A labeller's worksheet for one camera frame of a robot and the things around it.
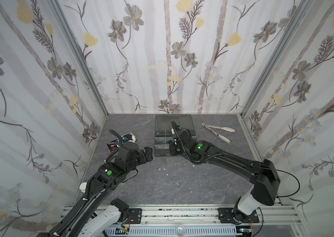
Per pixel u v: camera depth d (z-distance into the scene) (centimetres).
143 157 63
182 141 58
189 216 76
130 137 65
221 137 105
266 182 41
